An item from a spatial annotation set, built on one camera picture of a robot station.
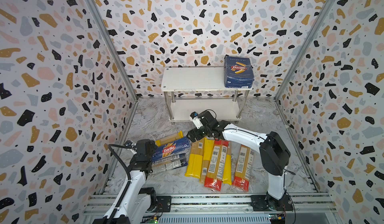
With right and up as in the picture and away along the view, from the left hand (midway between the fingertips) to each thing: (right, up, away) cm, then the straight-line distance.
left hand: (146, 145), depth 84 cm
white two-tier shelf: (+24, +30, -6) cm, 39 cm away
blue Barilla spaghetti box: (+11, -4, +4) cm, 13 cm away
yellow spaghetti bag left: (+5, 0, +9) cm, 10 cm away
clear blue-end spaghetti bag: (+16, -10, +1) cm, 19 cm away
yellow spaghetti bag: (+27, -13, 0) cm, 30 cm away
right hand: (+24, +8, +2) cm, 25 cm away
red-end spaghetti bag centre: (+37, -17, -7) cm, 41 cm away
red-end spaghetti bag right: (+55, -13, -1) cm, 56 cm away
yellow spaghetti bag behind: (+35, -3, +8) cm, 36 cm away
